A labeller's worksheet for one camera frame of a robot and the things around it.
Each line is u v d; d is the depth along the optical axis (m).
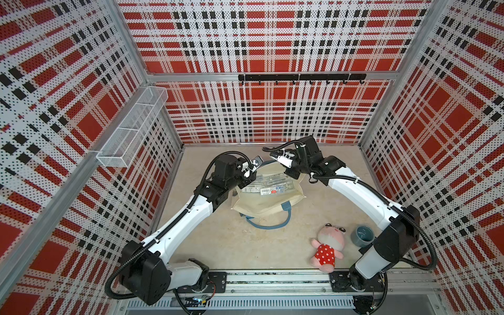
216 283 0.74
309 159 0.59
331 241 0.79
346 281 0.73
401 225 0.42
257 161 0.65
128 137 0.93
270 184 0.96
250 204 0.89
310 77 0.89
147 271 0.39
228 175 0.58
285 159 0.69
